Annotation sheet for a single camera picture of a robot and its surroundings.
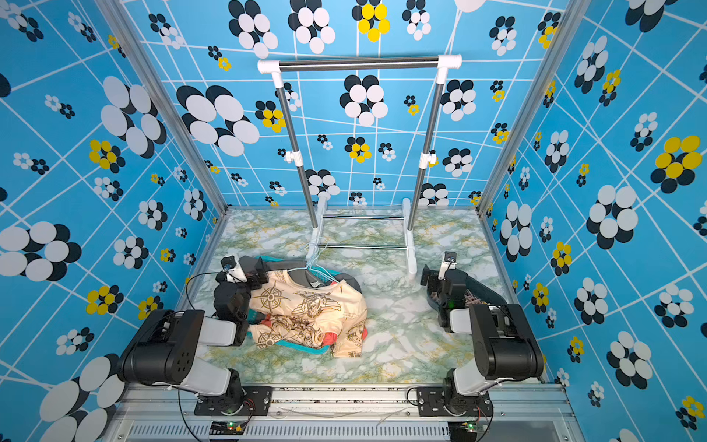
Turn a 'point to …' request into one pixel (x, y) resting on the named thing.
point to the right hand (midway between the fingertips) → (445, 266)
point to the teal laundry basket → (300, 273)
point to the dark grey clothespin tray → (484, 293)
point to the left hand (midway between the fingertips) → (249, 259)
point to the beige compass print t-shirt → (285, 310)
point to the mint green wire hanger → (315, 268)
